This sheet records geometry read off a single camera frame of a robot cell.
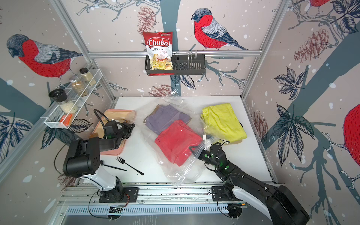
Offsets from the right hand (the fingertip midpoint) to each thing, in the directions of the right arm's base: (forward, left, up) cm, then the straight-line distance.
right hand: (189, 147), depth 79 cm
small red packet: (+1, +59, +22) cm, 63 cm away
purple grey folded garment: (+24, +21, -3) cm, 32 cm away
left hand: (+20, +37, -2) cm, 42 cm away
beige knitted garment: (+10, -31, -10) cm, 34 cm away
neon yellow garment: (+19, -21, +1) cm, 28 cm away
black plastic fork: (-6, +41, -11) cm, 43 cm away
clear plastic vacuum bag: (-15, +6, +1) cm, 16 cm away
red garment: (+5, +8, -4) cm, 11 cm away
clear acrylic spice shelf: (+3, +66, +24) cm, 70 cm away
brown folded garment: (+32, +28, -8) cm, 44 cm away
